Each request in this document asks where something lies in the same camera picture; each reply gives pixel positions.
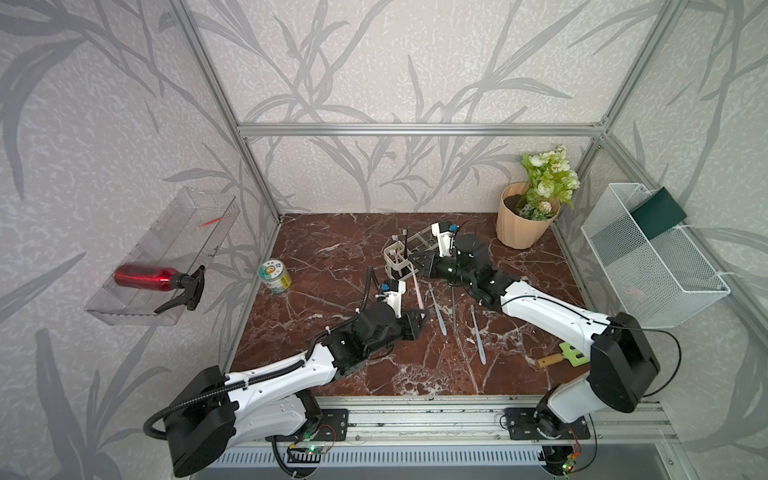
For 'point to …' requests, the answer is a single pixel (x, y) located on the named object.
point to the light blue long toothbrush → (439, 314)
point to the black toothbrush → (405, 232)
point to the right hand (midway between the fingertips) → (408, 257)
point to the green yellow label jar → (275, 275)
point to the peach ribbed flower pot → (512, 228)
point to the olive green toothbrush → (396, 252)
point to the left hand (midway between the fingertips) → (431, 317)
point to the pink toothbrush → (418, 290)
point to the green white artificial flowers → (551, 181)
